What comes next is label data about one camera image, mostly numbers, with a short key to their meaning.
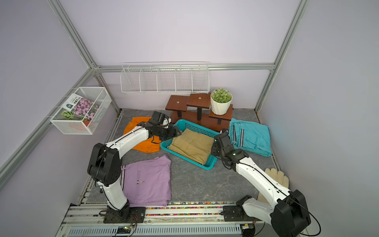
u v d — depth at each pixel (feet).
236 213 2.42
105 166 1.58
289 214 1.27
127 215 2.22
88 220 2.41
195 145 3.05
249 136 3.34
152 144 3.14
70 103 2.37
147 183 2.70
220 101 2.86
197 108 3.35
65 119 2.32
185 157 2.73
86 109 2.47
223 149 2.00
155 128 2.28
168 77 3.23
